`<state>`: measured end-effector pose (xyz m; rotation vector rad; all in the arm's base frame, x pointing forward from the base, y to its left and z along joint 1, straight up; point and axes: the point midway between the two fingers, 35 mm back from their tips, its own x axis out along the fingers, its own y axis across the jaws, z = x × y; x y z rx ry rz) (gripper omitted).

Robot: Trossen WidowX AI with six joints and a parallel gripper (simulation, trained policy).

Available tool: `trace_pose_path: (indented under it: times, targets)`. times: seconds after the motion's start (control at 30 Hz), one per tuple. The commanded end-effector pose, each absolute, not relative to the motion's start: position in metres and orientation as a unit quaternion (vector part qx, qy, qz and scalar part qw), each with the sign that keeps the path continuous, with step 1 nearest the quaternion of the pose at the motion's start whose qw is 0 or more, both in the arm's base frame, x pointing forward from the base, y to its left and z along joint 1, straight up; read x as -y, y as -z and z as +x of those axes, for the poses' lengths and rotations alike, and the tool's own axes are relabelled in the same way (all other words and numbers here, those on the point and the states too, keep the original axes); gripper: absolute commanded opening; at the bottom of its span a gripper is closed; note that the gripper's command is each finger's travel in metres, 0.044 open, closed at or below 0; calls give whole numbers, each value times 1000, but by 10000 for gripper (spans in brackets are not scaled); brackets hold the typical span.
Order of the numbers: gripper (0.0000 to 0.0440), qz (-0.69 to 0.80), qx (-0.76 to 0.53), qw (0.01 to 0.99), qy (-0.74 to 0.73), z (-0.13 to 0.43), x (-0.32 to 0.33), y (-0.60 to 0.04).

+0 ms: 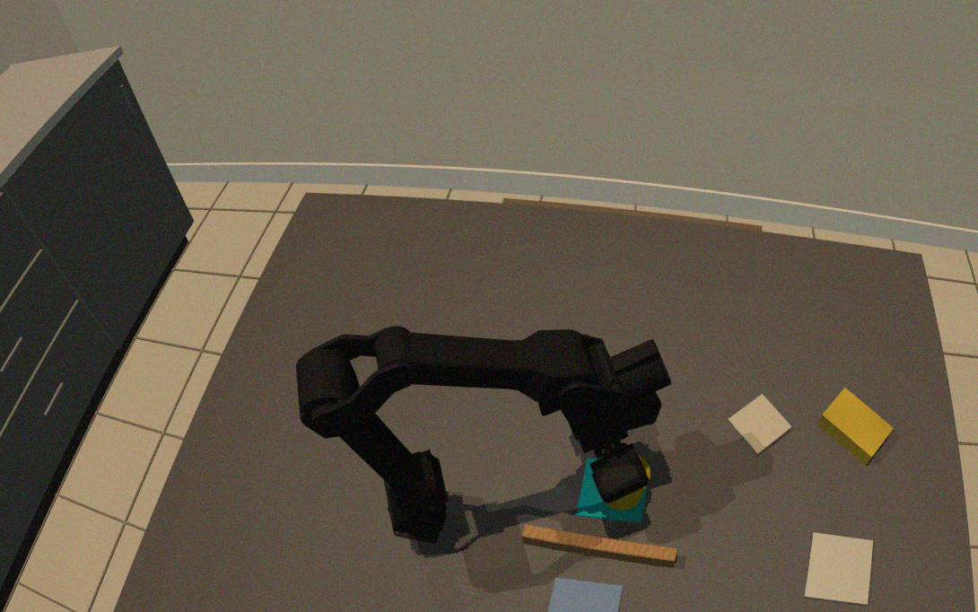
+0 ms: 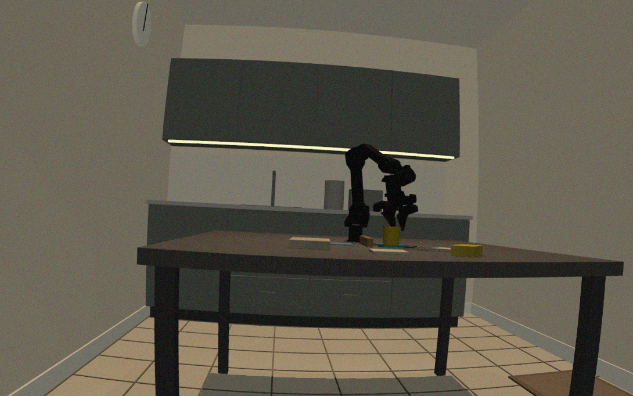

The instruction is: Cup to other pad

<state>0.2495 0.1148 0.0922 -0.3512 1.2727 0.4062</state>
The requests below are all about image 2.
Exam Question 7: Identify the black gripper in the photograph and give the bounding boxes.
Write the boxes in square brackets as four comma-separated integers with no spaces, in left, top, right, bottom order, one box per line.
[373,188,419,231]

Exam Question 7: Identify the yellow rectangular block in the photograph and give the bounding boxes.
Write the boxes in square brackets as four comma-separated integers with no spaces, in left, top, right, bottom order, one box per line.
[451,244,483,257]

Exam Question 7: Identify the orange wooden bar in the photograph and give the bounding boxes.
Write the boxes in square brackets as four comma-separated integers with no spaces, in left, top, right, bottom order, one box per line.
[359,236,373,247]

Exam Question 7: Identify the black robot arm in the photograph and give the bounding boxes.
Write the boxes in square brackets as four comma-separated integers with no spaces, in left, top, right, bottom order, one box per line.
[344,143,417,242]

